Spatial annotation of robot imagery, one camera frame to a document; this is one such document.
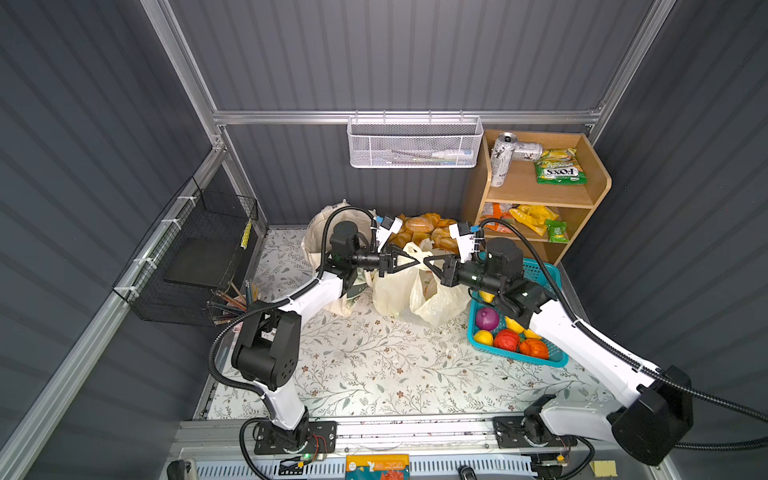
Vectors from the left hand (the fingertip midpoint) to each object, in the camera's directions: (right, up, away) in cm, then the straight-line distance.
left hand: (418, 260), depth 74 cm
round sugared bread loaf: (+8, +5, +9) cm, 13 cm away
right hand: (+2, -1, -3) cm, 4 cm away
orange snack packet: (+28, +16, +24) cm, 40 cm away
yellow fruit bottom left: (+20, -23, +11) cm, 32 cm away
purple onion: (+22, -18, +14) cm, 32 cm away
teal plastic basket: (+32, -3, +5) cm, 33 cm away
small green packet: (+46, +8, +19) cm, 50 cm away
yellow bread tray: (-2, +8, +37) cm, 38 cm away
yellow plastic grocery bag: (0, -9, +3) cm, 9 cm away
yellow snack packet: (+40, +13, +22) cm, 48 cm away
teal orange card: (-10, -49, -5) cm, 50 cm away
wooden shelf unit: (+39, +22, +14) cm, 47 cm away
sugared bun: (+4, +13, +36) cm, 38 cm away
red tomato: (+25, -22, +8) cm, 35 cm away
